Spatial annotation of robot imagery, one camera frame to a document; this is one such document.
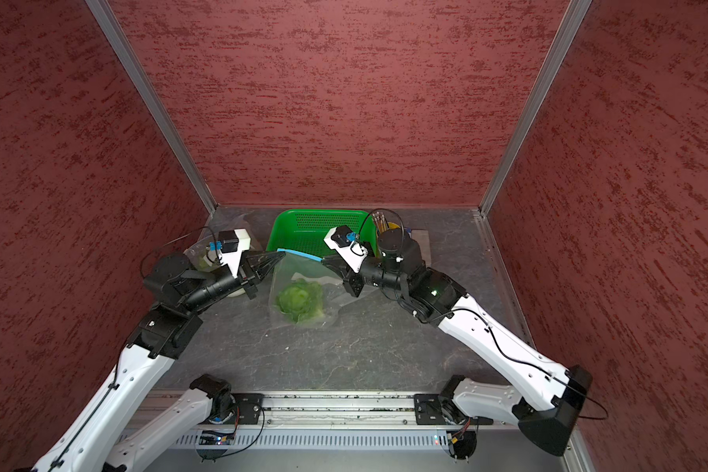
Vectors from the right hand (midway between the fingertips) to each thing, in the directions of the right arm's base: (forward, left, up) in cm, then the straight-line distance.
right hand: (327, 265), depth 63 cm
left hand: (0, +10, +3) cm, 10 cm away
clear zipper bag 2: (+45, +50, -33) cm, 75 cm away
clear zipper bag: (-1, +8, 0) cm, 8 cm away
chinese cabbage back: (+1, +9, -19) cm, 21 cm away
